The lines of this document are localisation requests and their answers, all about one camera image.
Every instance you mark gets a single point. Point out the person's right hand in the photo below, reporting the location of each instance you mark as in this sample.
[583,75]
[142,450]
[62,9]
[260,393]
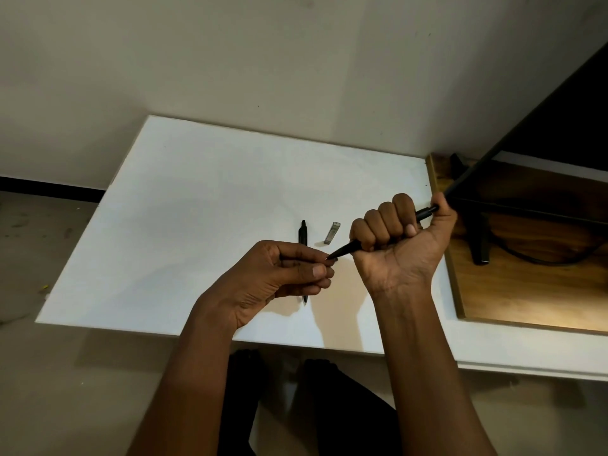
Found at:
[404,261]

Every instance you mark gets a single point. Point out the person's left hand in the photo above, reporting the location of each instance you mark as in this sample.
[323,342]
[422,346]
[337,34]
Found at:
[252,284]

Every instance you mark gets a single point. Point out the black mechanical pencil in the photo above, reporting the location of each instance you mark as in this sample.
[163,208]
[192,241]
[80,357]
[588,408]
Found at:
[347,249]
[302,230]

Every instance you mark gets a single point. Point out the grey lead refill case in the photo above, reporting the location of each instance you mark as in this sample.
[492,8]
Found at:
[332,233]

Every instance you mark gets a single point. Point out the person's right forearm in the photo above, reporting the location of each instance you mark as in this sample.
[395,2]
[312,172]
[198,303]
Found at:
[427,384]

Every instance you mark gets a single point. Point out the person's left forearm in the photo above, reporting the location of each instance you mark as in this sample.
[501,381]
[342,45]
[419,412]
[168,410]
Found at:
[180,394]

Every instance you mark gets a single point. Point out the person's black trousers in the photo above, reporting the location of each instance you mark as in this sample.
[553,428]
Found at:
[347,413]

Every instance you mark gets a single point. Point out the black television foot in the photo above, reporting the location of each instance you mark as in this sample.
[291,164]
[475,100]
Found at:
[481,251]

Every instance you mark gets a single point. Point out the brown wooden board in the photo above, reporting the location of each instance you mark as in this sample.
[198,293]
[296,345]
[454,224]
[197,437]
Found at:
[527,299]

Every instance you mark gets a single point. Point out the black television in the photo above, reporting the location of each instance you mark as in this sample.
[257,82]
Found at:
[560,118]

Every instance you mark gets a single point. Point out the black skirting board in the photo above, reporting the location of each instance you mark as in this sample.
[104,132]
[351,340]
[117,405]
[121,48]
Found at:
[52,188]

